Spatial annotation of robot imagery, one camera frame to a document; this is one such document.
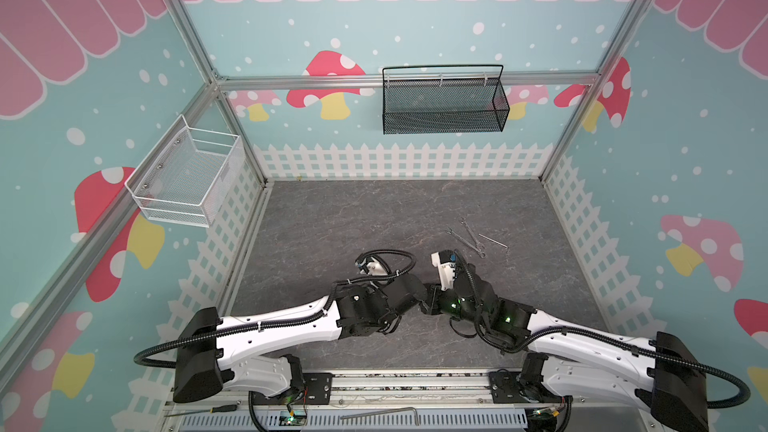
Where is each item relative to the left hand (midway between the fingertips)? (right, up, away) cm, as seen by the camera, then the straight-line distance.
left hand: (412, 284), depth 74 cm
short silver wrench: (+24, +7, +29) cm, 38 cm away
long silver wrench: (+16, +11, +31) cm, 37 cm away
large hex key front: (-7, -30, -3) cm, 31 cm away
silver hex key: (+30, +8, +29) cm, 42 cm away
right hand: (-2, -1, -2) cm, 3 cm away
